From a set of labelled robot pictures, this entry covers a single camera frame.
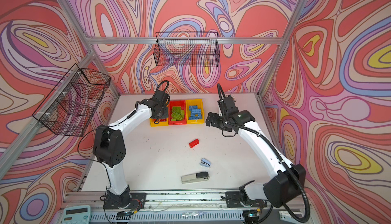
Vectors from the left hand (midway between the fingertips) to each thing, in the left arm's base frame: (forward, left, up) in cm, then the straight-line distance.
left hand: (165, 112), depth 94 cm
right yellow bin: (+14, -22, -7) cm, 27 cm away
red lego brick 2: (0, +3, -8) cm, 9 cm away
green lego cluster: (+4, -7, -7) cm, 10 cm away
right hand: (-15, -29, +8) cm, 34 cm away
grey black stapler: (-36, -19, -8) cm, 42 cm away
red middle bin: (+12, -6, -4) cm, 14 cm away
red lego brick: (-16, -17, -10) cm, 26 cm away
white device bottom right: (-53, -60, -9) cm, 81 cm away
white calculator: (-52, +36, -10) cm, 64 cm away
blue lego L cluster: (+5, -19, -6) cm, 21 cm away
